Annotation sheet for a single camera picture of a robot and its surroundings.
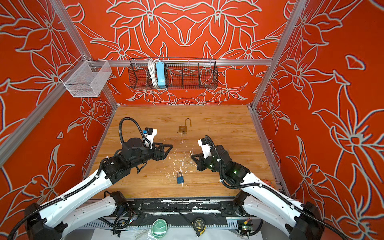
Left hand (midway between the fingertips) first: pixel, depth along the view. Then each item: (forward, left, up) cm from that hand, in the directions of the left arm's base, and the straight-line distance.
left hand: (168, 144), depth 71 cm
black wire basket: (+51, +4, +7) cm, 52 cm away
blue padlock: (-8, -5, -24) cm, 25 cm away
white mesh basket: (+39, +58, +9) cm, 70 cm away
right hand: (-3, -11, -6) cm, 13 cm away
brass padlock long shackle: (+28, -4, -25) cm, 38 cm away
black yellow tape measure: (-29, -17, -20) cm, 39 cm away
